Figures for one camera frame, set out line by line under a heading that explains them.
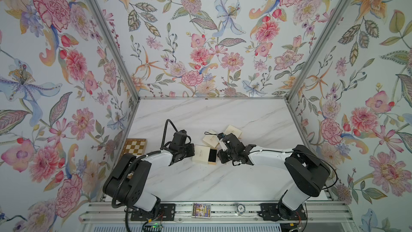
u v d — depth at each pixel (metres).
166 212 0.73
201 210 0.73
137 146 0.93
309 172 0.46
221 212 0.76
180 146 0.73
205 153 0.90
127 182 0.44
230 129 1.01
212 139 0.95
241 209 0.71
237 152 0.70
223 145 0.74
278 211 0.67
